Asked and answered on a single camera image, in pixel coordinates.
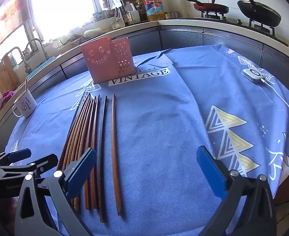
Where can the white square charger puck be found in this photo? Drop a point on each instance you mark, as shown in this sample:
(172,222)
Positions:
(253,75)

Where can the white plastic jug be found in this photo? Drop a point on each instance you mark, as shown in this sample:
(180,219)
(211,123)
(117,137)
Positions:
(132,14)

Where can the kitchen window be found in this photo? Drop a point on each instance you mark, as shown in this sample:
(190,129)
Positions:
(61,5)

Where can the gas stove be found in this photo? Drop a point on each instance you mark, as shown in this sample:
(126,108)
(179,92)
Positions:
(232,21)

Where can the red frying pan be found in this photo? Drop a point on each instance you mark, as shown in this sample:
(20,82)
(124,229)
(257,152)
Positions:
(210,7)

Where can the yellow cooking oil bottle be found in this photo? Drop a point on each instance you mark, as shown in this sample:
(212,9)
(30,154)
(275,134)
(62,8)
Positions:
(154,9)

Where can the red window decoration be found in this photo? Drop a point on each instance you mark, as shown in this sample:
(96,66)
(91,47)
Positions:
(4,17)

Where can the black chopstick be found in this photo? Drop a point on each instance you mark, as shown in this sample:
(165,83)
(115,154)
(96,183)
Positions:
(102,152)

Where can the wooden cutting board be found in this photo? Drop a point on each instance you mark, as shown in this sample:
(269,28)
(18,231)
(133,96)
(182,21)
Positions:
(5,76)

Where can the magenta cloth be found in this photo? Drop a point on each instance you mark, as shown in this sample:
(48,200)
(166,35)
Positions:
(7,98)

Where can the white cloth bundle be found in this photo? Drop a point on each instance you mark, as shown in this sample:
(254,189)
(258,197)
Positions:
(91,32)

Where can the tall steel faucet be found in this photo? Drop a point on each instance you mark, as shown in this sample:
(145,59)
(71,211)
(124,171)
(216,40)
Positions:
(37,45)

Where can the bundle of brown chopsticks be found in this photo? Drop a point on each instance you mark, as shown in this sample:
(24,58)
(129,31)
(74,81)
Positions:
(84,123)

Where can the black storage rack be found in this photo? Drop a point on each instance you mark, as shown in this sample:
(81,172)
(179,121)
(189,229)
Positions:
(142,7)

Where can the short steel faucet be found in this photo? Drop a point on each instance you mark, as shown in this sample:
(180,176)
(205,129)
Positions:
(18,54)

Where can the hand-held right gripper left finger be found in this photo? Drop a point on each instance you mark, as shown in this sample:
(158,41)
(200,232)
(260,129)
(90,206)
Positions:
(82,168)

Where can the pink plastic utensil holder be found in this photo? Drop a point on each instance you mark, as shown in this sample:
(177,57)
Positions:
(97,61)

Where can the white enamel mug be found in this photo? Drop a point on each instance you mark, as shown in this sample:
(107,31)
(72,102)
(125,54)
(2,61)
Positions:
(26,105)

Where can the blue printed tablecloth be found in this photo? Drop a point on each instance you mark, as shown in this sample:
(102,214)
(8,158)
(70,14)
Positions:
(159,127)

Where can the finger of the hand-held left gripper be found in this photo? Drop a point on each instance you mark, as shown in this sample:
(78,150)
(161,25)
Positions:
(19,155)
(42,162)

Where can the black wok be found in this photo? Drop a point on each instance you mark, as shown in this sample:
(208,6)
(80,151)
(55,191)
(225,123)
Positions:
(259,12)

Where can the blue drain mat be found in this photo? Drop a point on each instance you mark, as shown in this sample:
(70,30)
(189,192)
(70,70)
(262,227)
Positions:
(40,67)

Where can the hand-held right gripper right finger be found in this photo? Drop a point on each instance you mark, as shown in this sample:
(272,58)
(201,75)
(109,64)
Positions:
(210,174)

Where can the long brown wooden chopstick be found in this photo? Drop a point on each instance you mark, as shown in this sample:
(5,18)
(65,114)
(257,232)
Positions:
(115,152)

